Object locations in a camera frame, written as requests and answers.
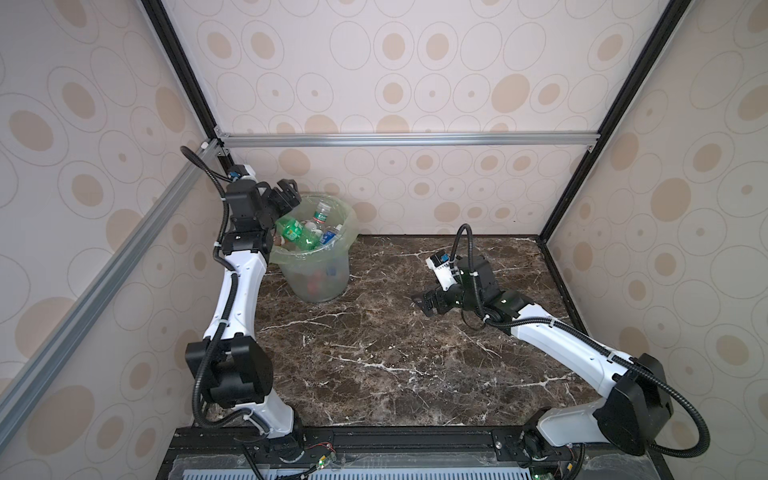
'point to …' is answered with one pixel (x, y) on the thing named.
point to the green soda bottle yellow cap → (294, 231)
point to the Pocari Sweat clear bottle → (331, 234)
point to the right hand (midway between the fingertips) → (426, 288)
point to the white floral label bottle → (320, 215)
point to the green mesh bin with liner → (321, 275)
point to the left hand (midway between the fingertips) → (290, 178)
